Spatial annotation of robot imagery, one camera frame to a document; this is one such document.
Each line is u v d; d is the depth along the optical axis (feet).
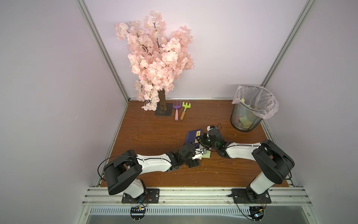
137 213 2.36
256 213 2.30
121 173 1.42
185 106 3.75
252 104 3.30
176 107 3.73
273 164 1.49
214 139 2.29
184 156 2.12
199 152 2.33
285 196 2.43
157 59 2.19
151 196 2.39
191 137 3.11
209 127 2.87
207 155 2.82
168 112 3.70
